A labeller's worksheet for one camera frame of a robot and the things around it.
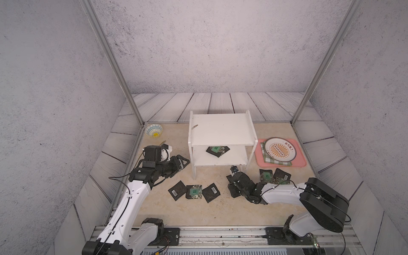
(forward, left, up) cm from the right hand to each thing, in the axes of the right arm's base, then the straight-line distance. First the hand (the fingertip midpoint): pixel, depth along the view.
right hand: (231, 186), depth 89 cm
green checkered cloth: (+17, -23, +1) cm, 29 cm away
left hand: (+3, +22, +20) cm, 30 cm away
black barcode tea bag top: (-3, +12, 0) cm, 12 cm away
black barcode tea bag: (+8, -30, -1) cm, 31 cm away
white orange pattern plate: (+26, -34, 0) cm, 42 cm away
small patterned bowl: (+40, +52, +3) cm, 66 cm away
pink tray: (+17, -43, -1) cm, 46 cm away
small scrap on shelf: (+15, +18, +33) cm, 40 cm away
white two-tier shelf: (+12, 0, +33) cm, 35 cm away
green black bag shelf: (+12, +9, +17) cm, 22 cm away
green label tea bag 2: (+7, -21, -1) cm, 22 cm away
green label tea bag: (-3, +21, +1) cm, 21 cm away
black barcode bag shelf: (-3, +29, 0) cm, 29 cm away
